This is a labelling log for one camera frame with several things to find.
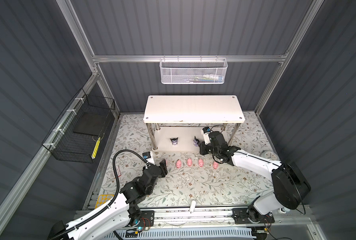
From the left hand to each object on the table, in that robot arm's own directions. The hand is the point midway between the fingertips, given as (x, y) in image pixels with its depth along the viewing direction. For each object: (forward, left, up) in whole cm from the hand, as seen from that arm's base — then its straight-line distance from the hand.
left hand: (161, 162), depth 79 cm
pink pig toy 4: (+2, -32, -12) cm, 34 cm away
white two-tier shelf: (+10, -8, +20) cm, 24 cm away
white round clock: (+7, -67, -10) cm, 68 cm away
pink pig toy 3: (+4, -23, -12) cm, 26 cm away
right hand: (+11, -22, -2) cm, 25 cm away
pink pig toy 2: (+5, -16, -11) cm, 20 cm away
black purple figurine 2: (+14, -20, -2) cm, 25 cm away
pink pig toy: (+5, -9, -12) cm, 16 cm away
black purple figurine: (+15, -7, -3) cm, 17 cm away
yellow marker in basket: (-1, +29, +13) cm, 32 cm away
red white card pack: (+2, +27, -13) cm, 30 cm away
